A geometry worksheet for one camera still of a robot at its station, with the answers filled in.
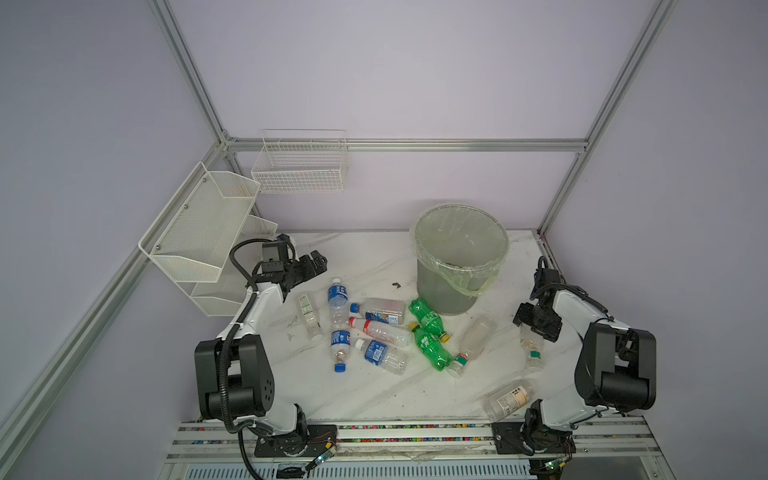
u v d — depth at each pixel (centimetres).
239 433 72
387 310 97
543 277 76
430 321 90
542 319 75
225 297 74
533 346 88
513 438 73
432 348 85
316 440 74
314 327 91
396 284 104
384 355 82
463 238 95
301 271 78
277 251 68
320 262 83
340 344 88
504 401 75
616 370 45
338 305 98
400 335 86
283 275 65
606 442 75
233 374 45
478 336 94
